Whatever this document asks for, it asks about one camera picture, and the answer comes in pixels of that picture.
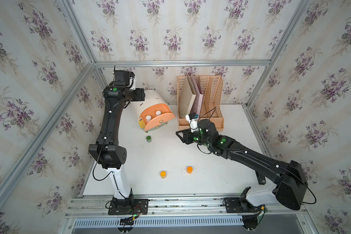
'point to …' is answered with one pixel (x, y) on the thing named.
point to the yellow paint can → (163, 174)
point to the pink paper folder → (198, 102)
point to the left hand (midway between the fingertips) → (140, 94)
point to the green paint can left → (148, 139)
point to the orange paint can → (189, 169)
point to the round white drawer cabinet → (152, 97)
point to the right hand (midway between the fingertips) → (180, 132)
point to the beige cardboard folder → (187, 97)
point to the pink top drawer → (166, 115)
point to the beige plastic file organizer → (212, 88)
